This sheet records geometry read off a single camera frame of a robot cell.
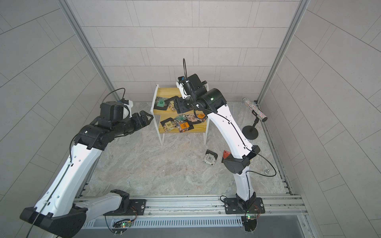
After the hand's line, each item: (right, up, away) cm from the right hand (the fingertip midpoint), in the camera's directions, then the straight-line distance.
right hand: (179, 103), depth 69 cm
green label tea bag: (-10, 0, +4) cm, 11 cm away
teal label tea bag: (-2, -7, +18) cm, 20 cm away
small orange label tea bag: (+8, -8, +18) cm, 21 cm away
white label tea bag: (+16, -31, +18) cm, 39 cm away
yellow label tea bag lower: (-8, -11, +15) cm, 21 cm away
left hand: (-13, -7, -1) cm, 14 cm away
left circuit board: (-25, -54, -4) cm, 60 cm away
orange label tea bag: (+1, -12, +14) cm, 19 cm away
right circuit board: (+33, -56, -1) cm, 65 cm away
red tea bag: (+26, -30, +20) cm, 44 cm away
